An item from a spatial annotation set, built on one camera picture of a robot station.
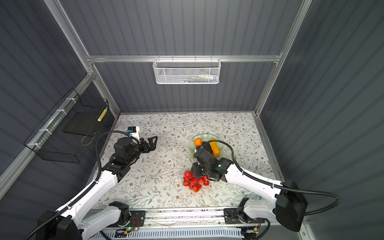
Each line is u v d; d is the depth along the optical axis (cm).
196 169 70
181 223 73
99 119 80
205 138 99
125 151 60
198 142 96
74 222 40
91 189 48
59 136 70
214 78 89
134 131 70
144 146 71
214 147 93
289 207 40
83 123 80
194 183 80
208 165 59
